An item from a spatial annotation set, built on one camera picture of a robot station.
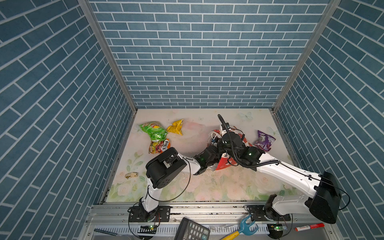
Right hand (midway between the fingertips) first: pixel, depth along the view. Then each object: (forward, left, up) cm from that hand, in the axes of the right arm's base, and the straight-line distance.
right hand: (217, 137), depth 79 cm
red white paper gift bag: (-11, -4, -5) cm, 13 cm away
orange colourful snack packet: (+2, +36, -17) cm, 40 cm away
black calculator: (-40, +11, -18) cm, 45 cm away
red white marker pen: (-34, -45, -20) cm, 60 cm away
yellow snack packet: (+16, +27, -14) cm, 34 cm away
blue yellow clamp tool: (-38, -15, -18) cm, 44 cm away
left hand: (-1, -8, -15) cm, 17 cm away
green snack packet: (+11, +40, -12) cm, 43 cm away
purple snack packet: (+10, -32, -16) cm, 37 cm away
